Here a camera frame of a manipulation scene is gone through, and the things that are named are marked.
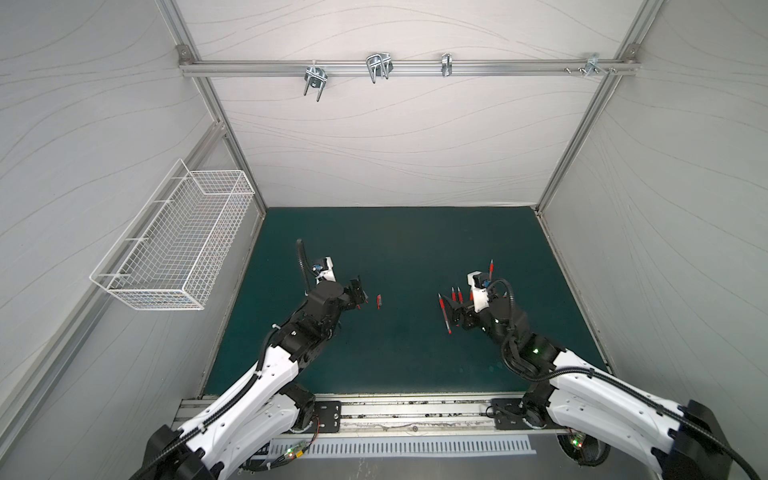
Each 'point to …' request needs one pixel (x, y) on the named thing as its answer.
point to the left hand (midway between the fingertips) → (341, 280)
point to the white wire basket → (173, 252)
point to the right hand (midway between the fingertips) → (462, 291)
